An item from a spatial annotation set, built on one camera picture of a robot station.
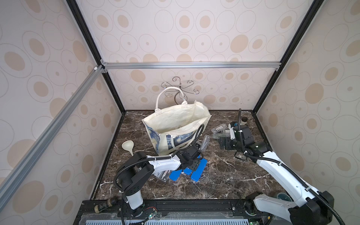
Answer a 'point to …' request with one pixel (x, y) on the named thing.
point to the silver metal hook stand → (180, 89)
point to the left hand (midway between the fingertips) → (197, 161)
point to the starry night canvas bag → (171, 128)
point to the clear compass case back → (218, 129)
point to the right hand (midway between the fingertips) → (231, 139)
